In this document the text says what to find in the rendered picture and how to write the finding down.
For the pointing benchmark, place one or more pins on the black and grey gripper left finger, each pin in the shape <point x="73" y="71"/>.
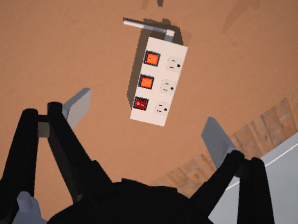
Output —
<point x="17" y="202"/>

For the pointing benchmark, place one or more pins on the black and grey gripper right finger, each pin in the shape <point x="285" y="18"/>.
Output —
<point x="254" y="206"/>

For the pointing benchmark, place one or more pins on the white power strip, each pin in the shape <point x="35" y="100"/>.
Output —
<point x="158" y="79"/>

